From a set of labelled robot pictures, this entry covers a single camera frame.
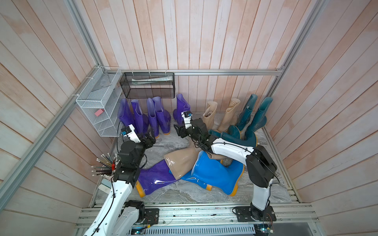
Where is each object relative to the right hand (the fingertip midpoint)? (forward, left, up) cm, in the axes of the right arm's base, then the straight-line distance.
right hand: (177, 124), depth 85 cm
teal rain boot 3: (+8, -38, -16) cm, 42 cm away
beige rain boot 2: (+12, -35, -8) cm, 38 cm away
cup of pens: (-23, +39, -10) cm, 47 cm away
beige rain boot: (+3, -19, +4) cm, 19 cm away
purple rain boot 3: (+1, +14, +2) cm, 14 cm away
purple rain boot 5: (-27, +15, -17) cm, 35 cm away
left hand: (-10, +13, +5) cm, 18 cm away
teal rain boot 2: (+7, -51, -3) cm, 52 cm away
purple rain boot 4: (+5, +9, +1) cm, 10 cm away
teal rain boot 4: (+1, -48, -16) cm, 51 cm away
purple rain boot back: (+12, -3, +4) cm, 13 cm away
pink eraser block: (+2, +45, +7) cm, 45 cm away
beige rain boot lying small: (-19, -21, -3) cm, 29 cm away
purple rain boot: (+7, +33, +1) cm, 34 cm away
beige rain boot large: (-17, -3, -16) cm, 23 cm away
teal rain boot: (+10, -43, -4) cm, 45 cm away
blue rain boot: (-25, -7, -17) cm, 31 cm away
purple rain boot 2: (+3, +22, -1) cm, 22 cm away
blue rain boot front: (-25, -21, -10) cm, 34 cm away
